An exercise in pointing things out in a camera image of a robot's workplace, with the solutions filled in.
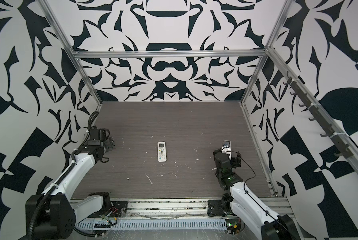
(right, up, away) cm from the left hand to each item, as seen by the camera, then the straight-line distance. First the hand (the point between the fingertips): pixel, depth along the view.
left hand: (101, 142), depth 84 cm
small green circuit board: (+68, -37, -12) cm, 79 cm away
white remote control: (+32, -6, +10) cm, 34 cm away
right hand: (+72, -4, 0) cm, 72 cm away
